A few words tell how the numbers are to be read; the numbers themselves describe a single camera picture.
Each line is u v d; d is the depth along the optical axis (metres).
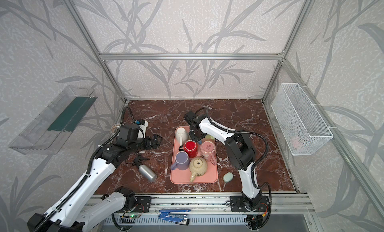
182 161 0.80
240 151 0.51
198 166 0.77
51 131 0.64
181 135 0.89
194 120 0.68
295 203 0.75
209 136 0.84
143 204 0.73
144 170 0.82
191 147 0.84
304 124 0.62
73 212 0.40
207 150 0.81
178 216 0.69
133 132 0.57
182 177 0.83
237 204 0.74
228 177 0.81
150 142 0.67
